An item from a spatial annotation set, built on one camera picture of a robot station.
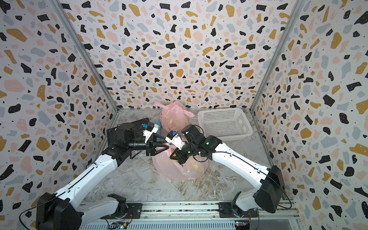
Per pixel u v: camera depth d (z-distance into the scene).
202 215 0.73
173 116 1.00
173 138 0.63
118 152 0.57
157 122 1.09
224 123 1.13
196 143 0.56
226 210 0.73
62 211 0.37
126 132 0.58
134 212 0.73
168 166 0.76
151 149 0.63
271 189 0.40
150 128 0.62
